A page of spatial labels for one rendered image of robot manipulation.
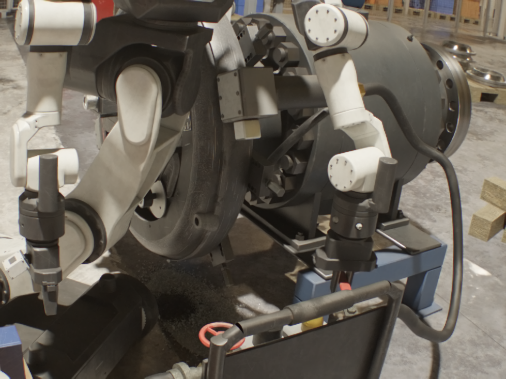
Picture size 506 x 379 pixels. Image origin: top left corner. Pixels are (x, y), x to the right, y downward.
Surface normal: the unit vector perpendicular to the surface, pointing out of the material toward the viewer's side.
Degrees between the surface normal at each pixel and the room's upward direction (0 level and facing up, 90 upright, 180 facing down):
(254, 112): 68
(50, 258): 83
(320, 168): 106
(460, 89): 60
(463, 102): 73
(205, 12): 139
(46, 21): 82
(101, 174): 90
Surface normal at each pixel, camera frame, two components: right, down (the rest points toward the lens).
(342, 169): -0.73, 0.20
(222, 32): 0.41, -0.40
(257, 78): 0.51, 0.00
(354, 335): 0.52, 0.37
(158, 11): 0.21, 0.95
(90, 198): -0.29, 0.34
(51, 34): 0.37, 0.75
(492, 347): 0.10, -0.92
